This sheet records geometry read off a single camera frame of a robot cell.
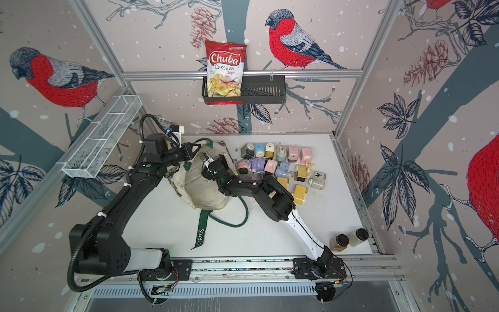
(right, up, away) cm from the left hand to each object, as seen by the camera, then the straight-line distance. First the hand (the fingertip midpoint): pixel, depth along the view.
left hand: (203, 141), depth 79 cm
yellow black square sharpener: (+46, -15, +19) cm, 52 cm away
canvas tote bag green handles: (-6, -24, +18) cm, 31 cm away
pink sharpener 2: (+30, -12, +19) cm, 38 cm away
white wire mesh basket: (-41, -7, -8) cm, 42 cm away
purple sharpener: (+24, -11, +21) cm, 34 cm away
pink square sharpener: (+49, -7, +23) cm, 55 cm away
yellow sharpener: (+30, -4, +27) cm, 41 cm away
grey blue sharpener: (+36, -14, +18) cm, 43 cm away
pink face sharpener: (+16, -12, +18) cm, 27 cm away
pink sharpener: (+42, -5, +24) cm, 49 cm away
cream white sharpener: (+53, -19, +15) cm, 59 cm away
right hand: (0, -9, +20) cm, 22 cm away
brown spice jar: (+54, -38, -8) cm, 66 cm away
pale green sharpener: (+36, -5, +24) cm, 44 cm away
